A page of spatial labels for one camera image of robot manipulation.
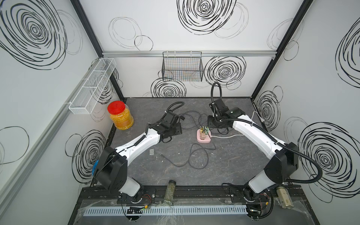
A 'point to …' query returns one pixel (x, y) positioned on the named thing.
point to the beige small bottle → (284, 197)
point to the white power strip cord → (228, 136)
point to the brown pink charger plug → (203, 137)
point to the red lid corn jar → (120, 115)
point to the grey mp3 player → (151, 152)
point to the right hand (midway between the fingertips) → (211, 123)
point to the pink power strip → (207, 139)
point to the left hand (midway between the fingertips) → (178, 128)
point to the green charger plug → (206, 130)
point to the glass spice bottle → (169, 192)
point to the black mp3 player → (182, 117)
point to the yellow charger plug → (201, 129)
